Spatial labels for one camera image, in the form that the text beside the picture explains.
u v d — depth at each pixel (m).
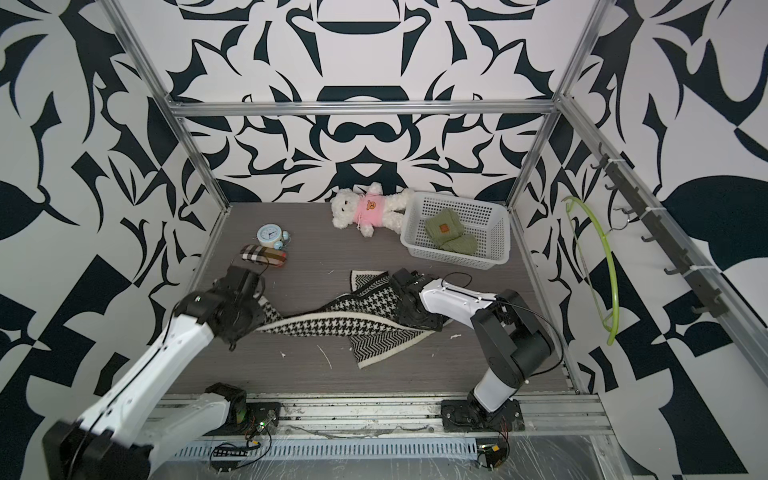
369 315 0.86
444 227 1.03
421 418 0.76
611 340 0.66
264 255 1.01
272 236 1.05
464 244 1.02
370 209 1.08
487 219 1.11
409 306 0.66
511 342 0.46
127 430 0.40
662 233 0.55
